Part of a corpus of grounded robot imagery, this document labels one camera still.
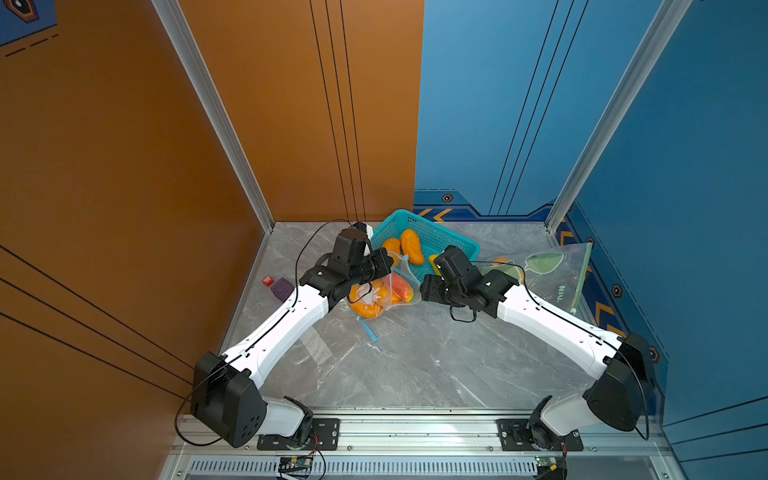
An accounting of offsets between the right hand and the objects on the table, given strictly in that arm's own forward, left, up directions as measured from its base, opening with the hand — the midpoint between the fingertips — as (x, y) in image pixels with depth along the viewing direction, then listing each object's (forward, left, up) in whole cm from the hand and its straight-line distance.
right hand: (427, 289), depth 81 cm
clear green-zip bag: (+5, -37, -1) cm, 37 cm away
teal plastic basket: (+30, -4, -11) cm, 32 cm away
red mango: (+3, +7, -5) cm, 9 cm away
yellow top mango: (+26, +3, -12) cm, 29 cm away
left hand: (+5, +9, +8) cm, 13 cm away
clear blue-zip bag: (+7, +7, +1) cm, 10 cm away
